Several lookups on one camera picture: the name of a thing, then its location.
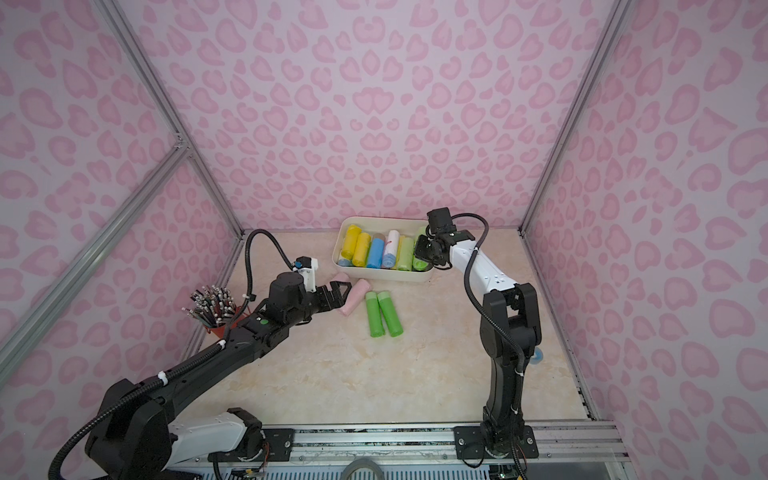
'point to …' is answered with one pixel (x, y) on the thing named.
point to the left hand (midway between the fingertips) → (348, 290)
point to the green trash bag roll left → (375, 317)
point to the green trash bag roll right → (390, 314)
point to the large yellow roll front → (399, 252)
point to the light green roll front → (406, 254)
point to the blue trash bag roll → (376, 254)
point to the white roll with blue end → (391, 251)
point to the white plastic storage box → (373, 226)
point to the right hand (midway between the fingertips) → (415, 249)
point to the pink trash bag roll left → (341, 277)
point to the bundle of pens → (212, 305)
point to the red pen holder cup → (240, 313)
